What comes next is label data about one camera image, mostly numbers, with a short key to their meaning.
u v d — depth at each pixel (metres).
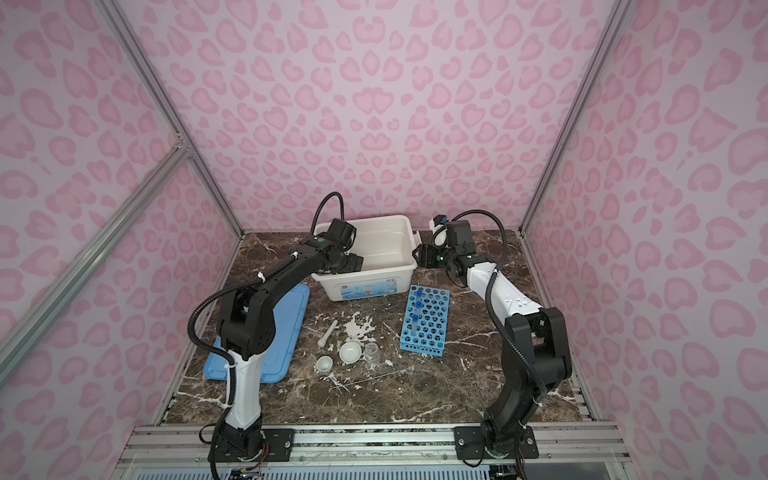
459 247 0.70
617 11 0.69
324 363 0.85
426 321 0.88
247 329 0.54
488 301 0.50
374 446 0.75
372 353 0.82
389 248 1.14
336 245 0.75
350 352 0.88
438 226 0.80
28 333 0.52
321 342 0.89
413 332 0.86
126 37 0.72
